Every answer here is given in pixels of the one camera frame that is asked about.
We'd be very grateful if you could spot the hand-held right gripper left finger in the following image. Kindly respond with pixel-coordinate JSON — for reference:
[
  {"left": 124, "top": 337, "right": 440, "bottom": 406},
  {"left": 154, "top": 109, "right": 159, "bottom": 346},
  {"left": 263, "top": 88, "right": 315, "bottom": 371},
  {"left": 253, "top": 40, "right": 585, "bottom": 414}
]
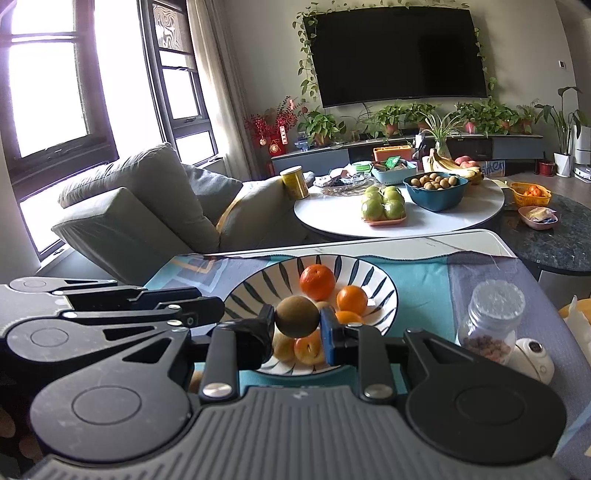
[{"left": 62, "top": 305, "right": 276, "bottom": 401}]

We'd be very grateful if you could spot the narrow dark framed window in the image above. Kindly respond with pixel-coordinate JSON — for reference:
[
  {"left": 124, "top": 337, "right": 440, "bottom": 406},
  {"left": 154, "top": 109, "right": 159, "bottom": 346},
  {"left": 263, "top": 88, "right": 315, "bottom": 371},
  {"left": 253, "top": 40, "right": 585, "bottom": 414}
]
[{"left": 141, "top": 0, "right": 220, "bottom": 167}]

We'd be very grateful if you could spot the large orange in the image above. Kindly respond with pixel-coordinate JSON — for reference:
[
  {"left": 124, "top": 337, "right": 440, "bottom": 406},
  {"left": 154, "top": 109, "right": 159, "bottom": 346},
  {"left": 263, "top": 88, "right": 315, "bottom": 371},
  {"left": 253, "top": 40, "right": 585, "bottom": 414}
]
[{"left": 300, "top": 264, "right": 336, "bottom": 301}]

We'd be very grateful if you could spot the striped white ceramic bowl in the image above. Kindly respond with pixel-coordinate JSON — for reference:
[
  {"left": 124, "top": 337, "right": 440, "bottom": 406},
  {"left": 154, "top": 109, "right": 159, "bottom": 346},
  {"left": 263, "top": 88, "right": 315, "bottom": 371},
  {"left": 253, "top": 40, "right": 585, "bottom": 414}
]
[{"left": 222, "top": 255, "right": 399, "bottom": 376}]

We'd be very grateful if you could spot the black wall television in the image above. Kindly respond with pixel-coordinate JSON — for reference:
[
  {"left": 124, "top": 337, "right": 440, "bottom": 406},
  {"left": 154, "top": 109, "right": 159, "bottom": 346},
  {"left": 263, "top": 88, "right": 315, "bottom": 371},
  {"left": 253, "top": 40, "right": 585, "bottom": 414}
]
[{"left": 305, "top": 6, "right": 489, "bottom": 109}]

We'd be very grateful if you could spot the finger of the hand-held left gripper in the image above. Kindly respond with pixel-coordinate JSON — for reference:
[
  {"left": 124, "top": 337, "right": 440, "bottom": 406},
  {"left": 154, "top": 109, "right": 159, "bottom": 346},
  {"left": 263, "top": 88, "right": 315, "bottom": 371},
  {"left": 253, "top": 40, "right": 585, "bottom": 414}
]
[
  {"left": 51, "top": 278, "right": 202, "bottom": 311},
  {"left": 64, "top": 296, "right": 227, "bottom": 352}
]

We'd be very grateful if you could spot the grey sofa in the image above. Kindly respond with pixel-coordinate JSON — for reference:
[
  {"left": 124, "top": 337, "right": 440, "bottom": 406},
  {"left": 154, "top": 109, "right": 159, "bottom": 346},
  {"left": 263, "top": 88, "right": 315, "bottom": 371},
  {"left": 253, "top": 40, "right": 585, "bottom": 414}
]
[{"left": 51, "top": 142, "right": 315, "bottom": 287}]

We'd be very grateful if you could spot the dark blue bowl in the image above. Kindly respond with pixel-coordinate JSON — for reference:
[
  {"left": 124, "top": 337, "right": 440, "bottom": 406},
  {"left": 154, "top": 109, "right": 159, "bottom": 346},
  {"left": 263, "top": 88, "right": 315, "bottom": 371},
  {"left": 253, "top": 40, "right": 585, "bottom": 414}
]
[{"left": 403, "top": 172, "right": 468, "bottom": 212}]

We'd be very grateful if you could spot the yellow tin can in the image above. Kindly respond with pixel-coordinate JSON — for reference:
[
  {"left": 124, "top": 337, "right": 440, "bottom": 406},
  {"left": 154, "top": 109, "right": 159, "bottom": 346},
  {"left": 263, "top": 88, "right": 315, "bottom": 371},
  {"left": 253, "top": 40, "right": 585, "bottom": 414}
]
[{"left": 280, "top": 166, "right": 310, "bottom": 200}]

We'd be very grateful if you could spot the blue patterned tablecloth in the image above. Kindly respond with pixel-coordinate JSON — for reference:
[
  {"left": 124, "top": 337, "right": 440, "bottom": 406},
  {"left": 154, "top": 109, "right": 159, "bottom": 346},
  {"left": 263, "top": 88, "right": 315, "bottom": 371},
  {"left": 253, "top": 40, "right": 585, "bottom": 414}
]
[{"left": 143, "top": 251, "right": 591, "bottom": 467}]

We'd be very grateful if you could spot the orange rectangular box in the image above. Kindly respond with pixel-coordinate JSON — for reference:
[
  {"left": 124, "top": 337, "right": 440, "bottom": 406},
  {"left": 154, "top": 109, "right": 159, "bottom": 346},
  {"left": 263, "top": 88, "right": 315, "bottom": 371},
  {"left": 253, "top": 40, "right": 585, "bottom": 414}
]
[{"left": 373, "top": 145, "right": 413, "bottom": 163}]

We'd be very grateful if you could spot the small white round device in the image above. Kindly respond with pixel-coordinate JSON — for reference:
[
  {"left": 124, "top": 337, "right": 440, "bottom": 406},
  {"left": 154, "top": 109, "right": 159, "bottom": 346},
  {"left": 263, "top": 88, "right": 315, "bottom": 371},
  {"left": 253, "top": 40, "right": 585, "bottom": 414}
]
[{"left": 508, "top": 338, "right": 555, "bottom": 384}]

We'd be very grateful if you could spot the banana bunch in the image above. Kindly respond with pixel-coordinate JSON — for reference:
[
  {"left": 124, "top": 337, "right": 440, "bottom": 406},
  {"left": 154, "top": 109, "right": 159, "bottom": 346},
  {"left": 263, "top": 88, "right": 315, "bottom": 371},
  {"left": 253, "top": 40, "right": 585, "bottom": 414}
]
[{"left": 427, "top": 148, "right": 485, "bottom": 185}]

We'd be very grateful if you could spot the spider plant in vase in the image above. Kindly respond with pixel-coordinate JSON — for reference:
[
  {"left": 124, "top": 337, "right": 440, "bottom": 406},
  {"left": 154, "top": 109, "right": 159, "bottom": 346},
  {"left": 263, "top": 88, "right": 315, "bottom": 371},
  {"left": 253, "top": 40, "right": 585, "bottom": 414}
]
[{"left": 418, "top": 111, "right": 465, "bottom": 160}]

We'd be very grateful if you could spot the beige curtain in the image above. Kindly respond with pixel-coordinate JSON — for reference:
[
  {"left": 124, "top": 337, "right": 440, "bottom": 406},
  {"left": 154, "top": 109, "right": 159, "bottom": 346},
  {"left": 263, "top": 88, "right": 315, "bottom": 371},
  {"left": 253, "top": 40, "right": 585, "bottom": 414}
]
[{"left": 187, "top": 0, "right": 259, "bottom": 181}]

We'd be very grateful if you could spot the large dark framed window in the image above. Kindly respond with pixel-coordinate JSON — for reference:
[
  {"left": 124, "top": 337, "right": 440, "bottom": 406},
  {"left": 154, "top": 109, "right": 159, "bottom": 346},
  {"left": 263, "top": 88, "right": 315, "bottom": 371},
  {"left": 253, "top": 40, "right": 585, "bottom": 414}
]
[{"left": 0, "top": 0, "right": 122, "bottom": 268}]

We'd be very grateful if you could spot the orange plastic basket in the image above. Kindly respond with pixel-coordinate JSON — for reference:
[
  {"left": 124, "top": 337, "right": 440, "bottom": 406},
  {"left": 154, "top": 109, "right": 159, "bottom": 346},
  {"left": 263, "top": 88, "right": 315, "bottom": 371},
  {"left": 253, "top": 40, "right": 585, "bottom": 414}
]
[{"left": 510, "top": 182, "right": 552, "bottom": 208}]

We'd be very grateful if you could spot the grey cushion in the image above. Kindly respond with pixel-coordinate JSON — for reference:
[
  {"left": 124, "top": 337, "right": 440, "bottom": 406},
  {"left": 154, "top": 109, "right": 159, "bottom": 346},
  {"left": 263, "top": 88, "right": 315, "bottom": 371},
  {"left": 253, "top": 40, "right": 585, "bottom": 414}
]
[{"left": 182, "top": 164, "right": 243, "bottom": 227}]

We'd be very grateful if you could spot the light blue plastic basket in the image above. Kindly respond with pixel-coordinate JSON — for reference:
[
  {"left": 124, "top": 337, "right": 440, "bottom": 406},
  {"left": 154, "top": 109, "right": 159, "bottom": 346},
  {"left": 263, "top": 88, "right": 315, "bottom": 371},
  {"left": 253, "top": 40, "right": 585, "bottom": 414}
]
[{"left": 372, "top": 161, "right": 419, "bottom": 184}]

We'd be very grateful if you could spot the tall plant white pot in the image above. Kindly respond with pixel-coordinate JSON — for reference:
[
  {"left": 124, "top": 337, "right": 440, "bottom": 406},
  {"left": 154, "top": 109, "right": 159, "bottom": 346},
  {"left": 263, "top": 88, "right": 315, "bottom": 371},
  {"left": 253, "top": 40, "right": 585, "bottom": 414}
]
[{"left": 534, "top": 85, "right": 583, "bottom": 178}]

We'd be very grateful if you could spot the round white coffee table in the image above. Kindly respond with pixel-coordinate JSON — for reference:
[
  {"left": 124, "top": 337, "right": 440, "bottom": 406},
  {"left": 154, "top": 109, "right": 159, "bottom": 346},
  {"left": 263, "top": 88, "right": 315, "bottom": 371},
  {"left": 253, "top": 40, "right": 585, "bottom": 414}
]
[{"left": 294, "top": 171, "right": 505, "bottom": 232}]

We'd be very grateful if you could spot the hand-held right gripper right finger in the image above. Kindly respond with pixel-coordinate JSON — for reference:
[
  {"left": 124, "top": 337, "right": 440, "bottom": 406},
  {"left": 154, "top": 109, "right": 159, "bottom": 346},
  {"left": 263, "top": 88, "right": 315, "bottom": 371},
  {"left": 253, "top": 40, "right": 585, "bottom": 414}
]
[{"left": 320, "top": 306, "right": 525, "bottom": 401}]

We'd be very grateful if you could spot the pink tray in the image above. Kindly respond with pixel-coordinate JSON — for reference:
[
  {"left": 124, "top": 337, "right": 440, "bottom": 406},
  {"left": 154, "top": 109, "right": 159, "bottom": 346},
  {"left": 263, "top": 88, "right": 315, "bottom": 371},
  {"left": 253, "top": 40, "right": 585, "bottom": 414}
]
[{"left": 361, "top": 215, "right": 407, "bottom": 228}]

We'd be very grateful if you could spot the grey television cabinet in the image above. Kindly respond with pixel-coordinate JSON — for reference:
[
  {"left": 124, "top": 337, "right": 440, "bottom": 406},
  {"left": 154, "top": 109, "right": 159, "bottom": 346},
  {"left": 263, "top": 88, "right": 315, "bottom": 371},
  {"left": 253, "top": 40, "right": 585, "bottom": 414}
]
[{"left": 271, "top": 134, "right": 546, "bottom": 178}]

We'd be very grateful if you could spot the pink dish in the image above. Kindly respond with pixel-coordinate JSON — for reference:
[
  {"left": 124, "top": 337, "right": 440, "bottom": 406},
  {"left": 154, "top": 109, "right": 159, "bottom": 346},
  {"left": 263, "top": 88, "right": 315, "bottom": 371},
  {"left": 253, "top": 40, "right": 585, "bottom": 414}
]
[{"left": 518, "top": 205, "right": 559, "bottom": 230}]

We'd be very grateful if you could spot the glass dish of snacks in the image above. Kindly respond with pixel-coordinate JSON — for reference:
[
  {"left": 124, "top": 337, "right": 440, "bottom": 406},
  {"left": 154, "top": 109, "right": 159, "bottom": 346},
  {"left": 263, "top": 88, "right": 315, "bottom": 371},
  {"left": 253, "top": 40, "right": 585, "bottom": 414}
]
[{"left": 315, "top": 168, "right": 377, "bottom": 191}]

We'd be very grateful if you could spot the brown kiwi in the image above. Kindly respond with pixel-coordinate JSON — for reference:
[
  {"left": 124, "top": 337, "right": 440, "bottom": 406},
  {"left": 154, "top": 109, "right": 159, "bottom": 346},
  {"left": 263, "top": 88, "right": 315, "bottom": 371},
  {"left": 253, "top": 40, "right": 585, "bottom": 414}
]
[{"left": 276, "top": 295, "right": 321, "bottom": 339}]

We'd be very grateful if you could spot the red berry decoration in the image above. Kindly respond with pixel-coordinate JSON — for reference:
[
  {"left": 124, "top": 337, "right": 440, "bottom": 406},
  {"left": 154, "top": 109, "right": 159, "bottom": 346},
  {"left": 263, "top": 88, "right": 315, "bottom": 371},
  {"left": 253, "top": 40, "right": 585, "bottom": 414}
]
[{"left": 244, "top": 97, "right": 308, "bottom": 155}]

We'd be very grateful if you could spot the beige cushion yellow stripe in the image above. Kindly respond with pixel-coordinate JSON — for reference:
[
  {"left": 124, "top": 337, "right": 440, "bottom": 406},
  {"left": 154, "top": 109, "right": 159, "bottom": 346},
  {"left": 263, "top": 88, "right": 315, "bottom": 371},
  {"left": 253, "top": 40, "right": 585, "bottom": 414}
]
[{"left": 217, "top": 178, "right": 315, "bottom": 252}]

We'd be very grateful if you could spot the pile of small kiwis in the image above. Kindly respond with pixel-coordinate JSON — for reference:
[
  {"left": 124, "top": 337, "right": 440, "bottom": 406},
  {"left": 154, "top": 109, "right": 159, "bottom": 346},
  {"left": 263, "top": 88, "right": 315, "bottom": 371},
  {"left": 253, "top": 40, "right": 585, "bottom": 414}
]
[{"left": 409, "top": 172, "right": 462, "bottom": 191}]

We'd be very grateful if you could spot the person's left hand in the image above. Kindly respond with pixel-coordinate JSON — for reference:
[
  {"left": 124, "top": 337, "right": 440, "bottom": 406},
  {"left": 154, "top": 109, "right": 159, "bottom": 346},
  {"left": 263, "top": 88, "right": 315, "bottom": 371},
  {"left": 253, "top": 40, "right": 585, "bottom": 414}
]
[{"left": 0, "top": 407, "right": 38, "bottom": 464}]

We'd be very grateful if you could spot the dark round stone table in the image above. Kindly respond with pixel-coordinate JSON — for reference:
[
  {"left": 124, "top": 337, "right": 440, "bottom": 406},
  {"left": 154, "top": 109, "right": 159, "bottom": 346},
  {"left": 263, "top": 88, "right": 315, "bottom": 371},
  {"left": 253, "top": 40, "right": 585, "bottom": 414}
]
[{"left": 496, "top": 191, "right": 591, "bottom": 278}]

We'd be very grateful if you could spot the yellow white packet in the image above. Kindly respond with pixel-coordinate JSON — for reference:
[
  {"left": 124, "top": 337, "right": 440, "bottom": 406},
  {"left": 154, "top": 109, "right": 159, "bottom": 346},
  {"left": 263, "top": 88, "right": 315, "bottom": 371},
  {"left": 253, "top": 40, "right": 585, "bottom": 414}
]
[{"left": 558, "top": 295, "right": 591, "bottom": 342}]

